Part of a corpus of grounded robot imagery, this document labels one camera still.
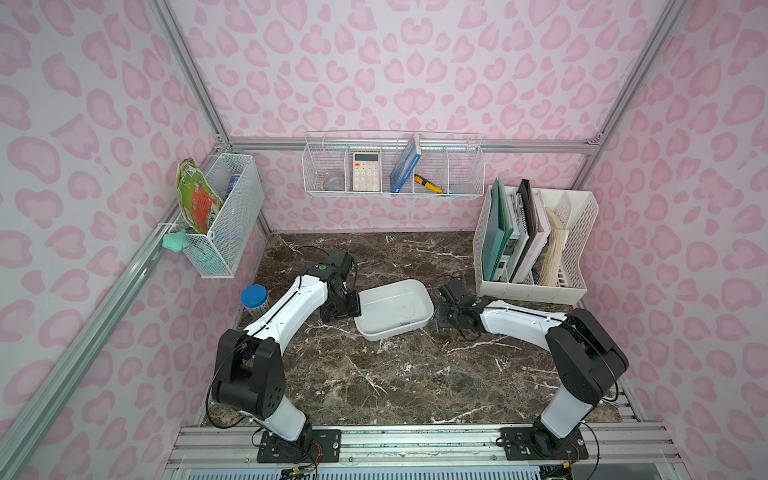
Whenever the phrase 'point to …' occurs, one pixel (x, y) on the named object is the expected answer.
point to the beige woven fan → (558, 238)
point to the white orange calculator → (366, 171)
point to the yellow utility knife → (428, 184)
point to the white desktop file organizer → (577, 210)
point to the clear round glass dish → (334, 184)
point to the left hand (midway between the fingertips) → (349, 309)
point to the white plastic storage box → (393, 308)
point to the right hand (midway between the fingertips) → (442, 314)
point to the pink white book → (543, 228)
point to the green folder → (498, 230)
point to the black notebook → (527, 211)
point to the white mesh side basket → (218, 252)
